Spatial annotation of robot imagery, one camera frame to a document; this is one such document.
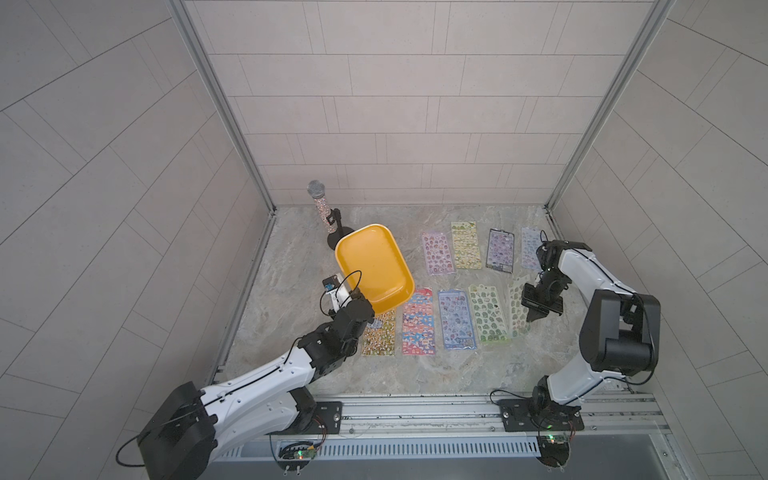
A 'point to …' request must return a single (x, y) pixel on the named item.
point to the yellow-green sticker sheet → (465, 244)
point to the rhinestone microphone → (316, 189)
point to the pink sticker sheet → (438, 253)
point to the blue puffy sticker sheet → (456, 320)
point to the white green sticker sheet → (518, 325)
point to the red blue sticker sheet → (418, 336)
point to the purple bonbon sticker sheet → (500, 250)
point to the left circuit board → (298, 451)
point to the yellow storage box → (372, 263)
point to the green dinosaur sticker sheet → (488, 313)
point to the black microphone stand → (340, 231)
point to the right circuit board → (554, 439)
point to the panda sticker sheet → (379, 338)
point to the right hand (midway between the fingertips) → (525, 311)
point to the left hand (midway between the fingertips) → (368, 288)
